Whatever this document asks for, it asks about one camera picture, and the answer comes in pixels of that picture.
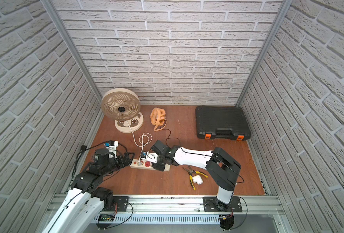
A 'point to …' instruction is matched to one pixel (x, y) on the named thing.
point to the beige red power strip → (146, 165)
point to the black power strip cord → (84, 147)
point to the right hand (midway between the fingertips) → (157, 162)
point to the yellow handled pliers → (191, 172)
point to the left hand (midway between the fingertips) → (127, 152)
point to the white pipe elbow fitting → (198, 179)
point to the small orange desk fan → (158, 117)
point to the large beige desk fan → (123, 106)
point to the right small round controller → (226, 222)
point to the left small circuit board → (106, 218)
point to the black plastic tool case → (226, 122)
